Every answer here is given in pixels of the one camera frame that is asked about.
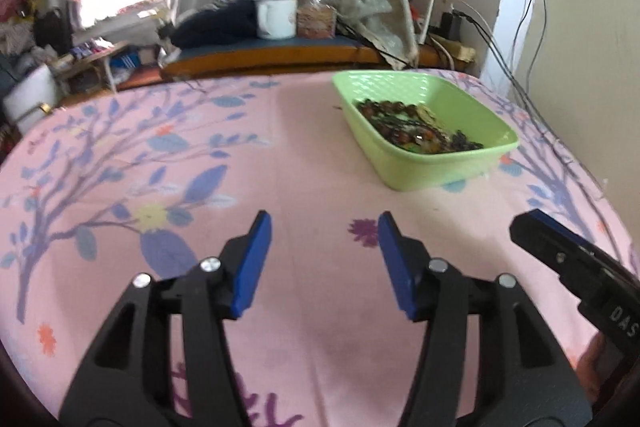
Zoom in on dark navy clothing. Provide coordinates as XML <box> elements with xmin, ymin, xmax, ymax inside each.
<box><xmin>170</xmin><ymin>0</ymin><xmax>258</xmax><ymax>48</ymax></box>

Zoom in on white storage box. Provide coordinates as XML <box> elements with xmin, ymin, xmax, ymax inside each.
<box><xmin>2</xmin><ymin>64</ymin><xmax>63</xmax><ymax>128</ymax></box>

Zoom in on white enamel mug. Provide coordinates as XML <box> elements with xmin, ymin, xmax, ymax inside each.
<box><xmin>256</xmin><ymin>0</ymin><xmax>297</xmax><ymax>40</ymax></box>

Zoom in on black power adapter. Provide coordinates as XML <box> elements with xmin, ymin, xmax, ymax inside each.
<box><xmin>441</xmin><ymin>11</ymin><xmax>463</xmax><ymax>38</ymax></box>

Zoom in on pink printed bed sheet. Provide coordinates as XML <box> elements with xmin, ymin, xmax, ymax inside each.
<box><xmin>0</xmin><ymin>68</ymin><xmax>640</xmax><ymax>427</ymax></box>

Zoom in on multicolour crystal bead bracelet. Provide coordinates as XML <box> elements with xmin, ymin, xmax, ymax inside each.
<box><xmin>380</xmin><ymin>124</ymin><xmax>451</xmax><ymax>154</ymax></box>

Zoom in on white and yellow bead bracelet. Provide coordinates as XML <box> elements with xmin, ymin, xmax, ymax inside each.
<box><xmin>417</xmin><ymin>104</ymin><xmax>451</xmax><ymax>132</ymax></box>

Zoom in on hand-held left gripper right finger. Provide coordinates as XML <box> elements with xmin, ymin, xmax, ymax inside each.
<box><xmin>377</xmin><ymin>211</ymin><xmax>593</xmax><ymax>427</ymax></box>

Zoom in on blue shoe box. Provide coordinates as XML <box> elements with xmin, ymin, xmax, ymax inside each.
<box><xmin>107</xmin><ymin>47</ymin><xmax>141</xmax><ymax>72</ymax></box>

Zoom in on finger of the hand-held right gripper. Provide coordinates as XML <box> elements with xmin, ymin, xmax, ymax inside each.
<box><xmin>510</xmin><ymin>208</ymin><xmax>640</xmax><ymax>303</ymax></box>

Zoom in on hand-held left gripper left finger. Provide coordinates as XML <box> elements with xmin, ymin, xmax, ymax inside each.
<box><xmin>59</xmin><ymin>209</ymin><xmax>273</xmax><ymax>427</ymax></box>

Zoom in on green plastic tray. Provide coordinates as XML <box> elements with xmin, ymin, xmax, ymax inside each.
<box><xmin>332</xmin><ymin>70</ymin><xmax>520</xmax><ymax>192</ymax></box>

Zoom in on woven basket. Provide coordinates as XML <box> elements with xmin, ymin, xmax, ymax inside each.
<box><xmin>296</xmin><ymin>4</ymin><xmax>336</xmax><ymax>38</ymax></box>

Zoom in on brown wooden bead bracelet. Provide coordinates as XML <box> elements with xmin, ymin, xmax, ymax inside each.
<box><xmin>357</xmin><ymin>99</ymin><xmax>426</xmax><ymax>118</ymax></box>

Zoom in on black cables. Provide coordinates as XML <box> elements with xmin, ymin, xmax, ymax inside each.
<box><xmin>450</xmin><ymin>0</ymin><xmax>576</xmax><ymax>118</ymax></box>

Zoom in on wooden desk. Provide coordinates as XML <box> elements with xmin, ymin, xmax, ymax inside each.
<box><xmin>160</xmin><ymin>34</ymin><xmax>476</xmax><ymax>82</ymax></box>

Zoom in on low wooden table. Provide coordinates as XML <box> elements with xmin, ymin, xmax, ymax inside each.
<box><xmin>50</xmin><ymin>42</ymin><xmax>131</xmax><ymax>92</ymax></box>

